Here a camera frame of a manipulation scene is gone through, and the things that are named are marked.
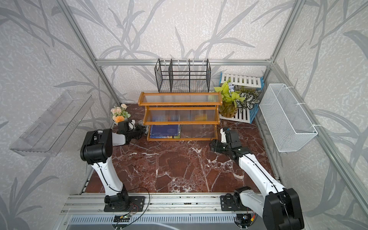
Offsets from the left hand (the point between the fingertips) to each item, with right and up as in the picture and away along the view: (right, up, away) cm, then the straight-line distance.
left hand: (148, 126), depth 102 cm
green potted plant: (+58, +18, -11) cm, 62 cm away
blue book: (+13, -3, -2) cm, 13 cm away
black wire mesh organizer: (+25, +37, +4) cm, 45 cm away
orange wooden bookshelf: (+23, +8, +6) cm, 25 cm away
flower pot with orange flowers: (-19, +8, -3) cm, 21 cm away
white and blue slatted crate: (+66, +31, -5) cm, 73 cm away
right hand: (+45, -9, -17) cm, 49 cm away
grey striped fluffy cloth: (-6, +3, +2) cm, 7 cm away
